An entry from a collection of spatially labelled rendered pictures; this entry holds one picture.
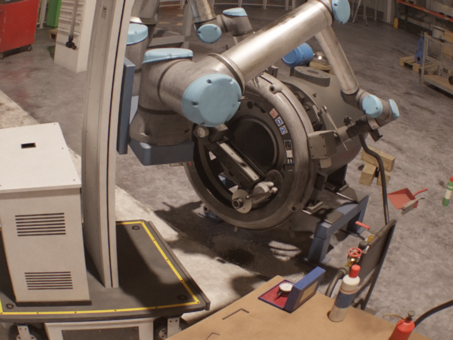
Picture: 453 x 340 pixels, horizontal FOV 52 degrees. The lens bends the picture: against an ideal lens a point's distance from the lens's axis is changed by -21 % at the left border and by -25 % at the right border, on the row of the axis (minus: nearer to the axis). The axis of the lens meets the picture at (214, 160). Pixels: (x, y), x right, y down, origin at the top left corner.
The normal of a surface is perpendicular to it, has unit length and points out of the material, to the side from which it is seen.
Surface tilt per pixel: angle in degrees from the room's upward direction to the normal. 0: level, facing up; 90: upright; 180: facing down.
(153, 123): 70
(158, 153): 90
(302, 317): 0
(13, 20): 90
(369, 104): 76
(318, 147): 90
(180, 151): 90
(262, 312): 0
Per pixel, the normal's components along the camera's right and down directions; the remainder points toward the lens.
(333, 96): 0.51, -0.56
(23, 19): 0.80, 0.32
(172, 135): 0.51, 0.06
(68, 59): -0.73, 0.20
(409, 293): 0.11, -0.91
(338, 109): 0.64, -0.34
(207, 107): 0.53, 0.43
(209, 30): 0.03, 0.47
